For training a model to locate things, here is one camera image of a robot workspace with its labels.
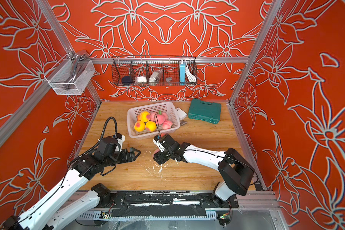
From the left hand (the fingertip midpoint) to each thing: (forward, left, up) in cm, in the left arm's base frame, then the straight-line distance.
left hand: (134, 152), depth 75 cm
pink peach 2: (+3, -11, -4) cm, 12 cm away
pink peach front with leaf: (+33, -4, -8) cm, 34 cm away
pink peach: (+31, -14, -5) cm, 34 cm away
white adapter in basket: (+40, +1, +19) cm, 44 cm away
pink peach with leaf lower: (+31, -10, -7) cm, 33 cm away
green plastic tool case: (+44, -44, -11) cm, 63 cm away
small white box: (+41, -25, -13) cm, 49 cm away
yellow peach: (+23, +4, -8) cm, 24 cm away
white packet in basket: (+45, -6, +16) cm, 49 cm away
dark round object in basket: (+49, +16, +10) cm, 53 cm away
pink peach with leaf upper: (+26, -15, -9) cm, 31 cm away
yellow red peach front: (+29, 0, -4) cm, 29 cm away
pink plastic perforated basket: (+42, -13, -8) cm, 44 cm away
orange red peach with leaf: (+29, +5, -6) cm, 30 cm away
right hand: (+2, -10, -7) cm, 13 cm away
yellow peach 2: (+24, -4, -9) cm, 26 cm away
